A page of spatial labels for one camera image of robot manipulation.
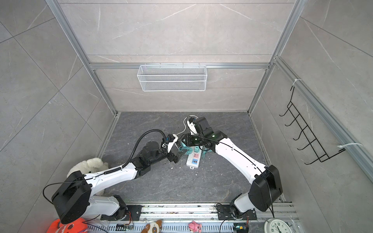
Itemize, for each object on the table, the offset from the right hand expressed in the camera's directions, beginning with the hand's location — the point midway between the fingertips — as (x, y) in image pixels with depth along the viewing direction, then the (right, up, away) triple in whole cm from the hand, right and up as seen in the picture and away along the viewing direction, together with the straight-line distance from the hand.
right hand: (185, 139), depth 79 cm
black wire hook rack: (+56, -4, -21) cm, 60 cm away
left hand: (-2, -2, -1) cm, 2 cm away
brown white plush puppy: (-15, -40, -11) cm, 44 cm away
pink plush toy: (+5, -41, -11) cm, 42 cm away
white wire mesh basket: (-10, +41, +22) cm, 48 cm away
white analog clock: (+44, -40, -11) cm, 60 cm away
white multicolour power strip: (+5, -13, +12) cm, 18 cm away
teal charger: (+12, -10, +14) cm, 20 cm away
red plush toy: (-48, -37, -15) cm, 63 cm away
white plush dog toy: (-47, -12, -8) cm, 50 cm away
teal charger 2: (+1, -8, +12) cm, 14 cm away
